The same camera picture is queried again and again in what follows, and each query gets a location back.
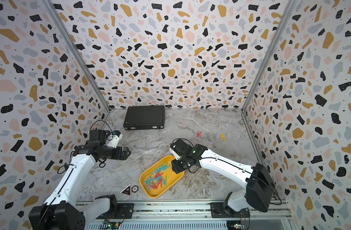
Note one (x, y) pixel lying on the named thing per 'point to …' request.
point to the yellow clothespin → (222, 136)
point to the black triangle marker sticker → (127, 190)
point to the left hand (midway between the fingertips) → (123, 151)
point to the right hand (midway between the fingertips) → (174, 168)
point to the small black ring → (134, 189)
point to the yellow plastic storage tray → (159, 177)
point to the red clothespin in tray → (158, 175)
